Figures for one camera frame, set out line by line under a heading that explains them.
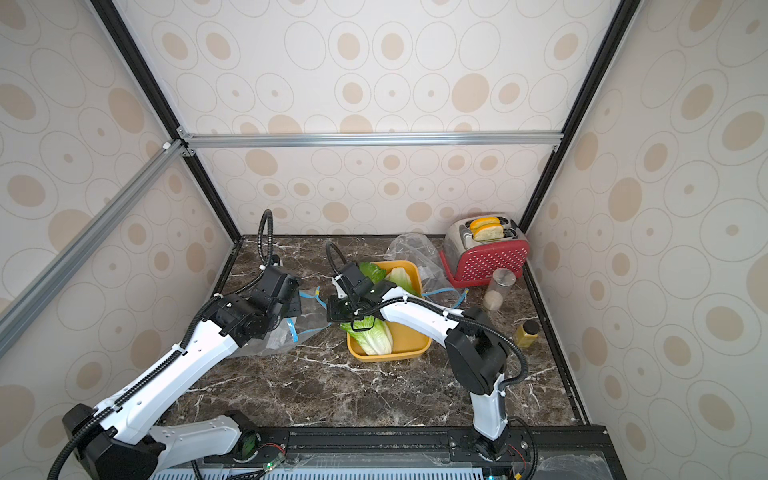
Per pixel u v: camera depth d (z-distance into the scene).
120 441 0.38
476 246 0.94
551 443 0.75
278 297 0.56
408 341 0.91
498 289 0.96
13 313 0.51
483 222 0.97
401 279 1.00
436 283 0.94
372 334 0.83
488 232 0.95
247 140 0.89
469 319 0.50
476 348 0.50
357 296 0.66
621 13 0.68
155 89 0.80
